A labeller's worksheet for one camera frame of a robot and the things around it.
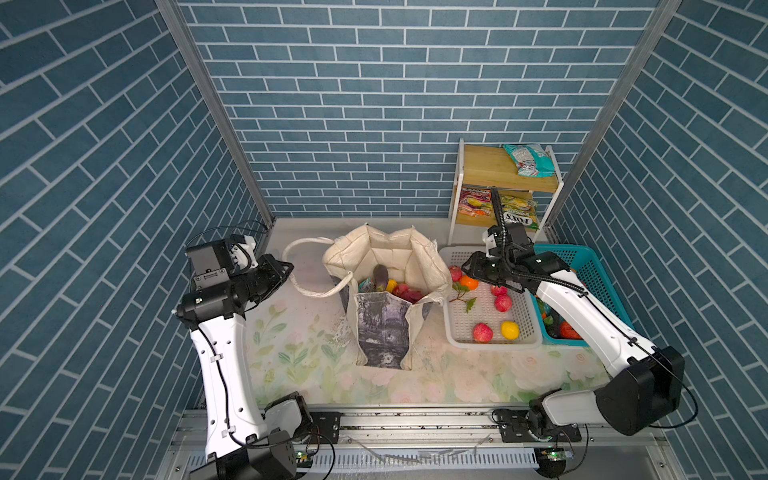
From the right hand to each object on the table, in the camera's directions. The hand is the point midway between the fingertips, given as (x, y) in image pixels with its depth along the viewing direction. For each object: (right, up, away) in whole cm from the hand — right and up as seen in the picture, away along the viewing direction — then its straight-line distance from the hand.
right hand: (463, 264), depth 81 cm
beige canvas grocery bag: (-21, -14, -9) cm, 27 cm away
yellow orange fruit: (-20, -8, +13) cm, 25 cm away
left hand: (-43, +1, -12) cm, 44 cm away
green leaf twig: (+3, -10, +17) cm, 20 cm away
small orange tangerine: (+5, -7, +13) cm, 16 cm away
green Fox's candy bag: (+23, +17, +18) cm, 34 cm away
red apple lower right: (+15, -13, +10) cm, 22 cm away
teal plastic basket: (+45, -3, +18) cm, 48 cm away
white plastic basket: (+9, -17, +13) cm, 23 cm away
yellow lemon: (+15, -20, +6) cm, 26 cm away
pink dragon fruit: (-16, -9, +5) cm, 19 cm away
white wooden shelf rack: (+10, +30, +10) cm, 33 cm away
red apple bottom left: (+6, -20, +3) cm, 21 cm away
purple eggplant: (-24, -5, +12) cm, 27 cm away
